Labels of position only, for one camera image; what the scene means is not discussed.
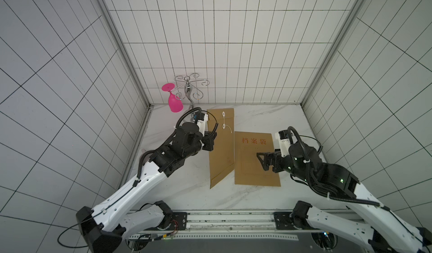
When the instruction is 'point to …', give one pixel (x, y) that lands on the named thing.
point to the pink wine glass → (175, 102)
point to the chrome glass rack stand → (190, 86)
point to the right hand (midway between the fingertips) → (263, 149)
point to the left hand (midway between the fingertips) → (213, 138)
